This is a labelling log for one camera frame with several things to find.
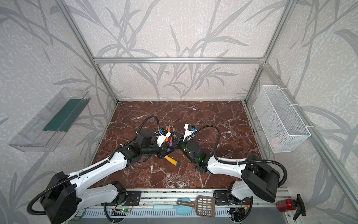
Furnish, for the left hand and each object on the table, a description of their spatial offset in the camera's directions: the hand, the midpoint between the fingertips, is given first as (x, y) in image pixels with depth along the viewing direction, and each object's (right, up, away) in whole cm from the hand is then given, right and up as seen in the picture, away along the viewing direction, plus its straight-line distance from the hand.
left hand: (173, 143), depth 77 cm
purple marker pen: (-1, 0, -2) cm, 3 cm away
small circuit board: (-24, -33, -7) cm, 41 cm away
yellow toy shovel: (-1, -13, +8) cm, 15 cm away
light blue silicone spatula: (+4, -32, -6) cm, 33 cm away
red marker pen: (-3, +4, +24) cm, 25 cm away
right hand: (-1, +7, -1) cm, 7 cm away
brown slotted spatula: (+17, -32, -5) cm, 37 cm away
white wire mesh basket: (+50, +10, -17) cm, 54 cm away
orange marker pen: (-6, +5, +28) cm, 29 cm away
